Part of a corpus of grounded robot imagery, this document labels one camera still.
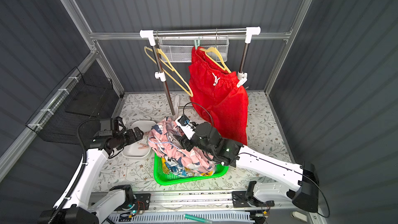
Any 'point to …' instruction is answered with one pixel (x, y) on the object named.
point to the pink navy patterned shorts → (161, 141)
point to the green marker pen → (197, 219)
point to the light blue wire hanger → (162, 142)
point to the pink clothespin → (143, 146)
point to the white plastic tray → (131, 150)
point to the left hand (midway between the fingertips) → (135, 136)
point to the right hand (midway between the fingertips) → (180, 129)
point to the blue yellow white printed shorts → (171, 167)
